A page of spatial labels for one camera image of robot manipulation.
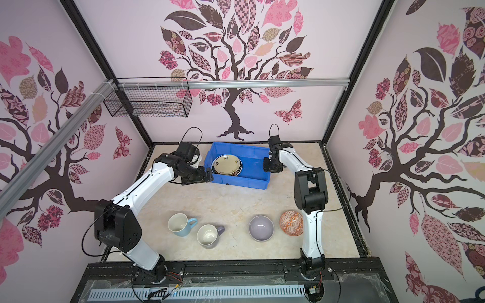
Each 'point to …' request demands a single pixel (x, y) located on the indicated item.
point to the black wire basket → (150, 97)
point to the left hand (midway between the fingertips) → (204, 181)
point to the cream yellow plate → (227, 165)
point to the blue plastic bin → (252, 175)
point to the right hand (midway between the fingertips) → (268, 167)
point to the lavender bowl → (261, 228)
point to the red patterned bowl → (292, 223)
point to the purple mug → (207, 235)
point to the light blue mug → (180, 225)
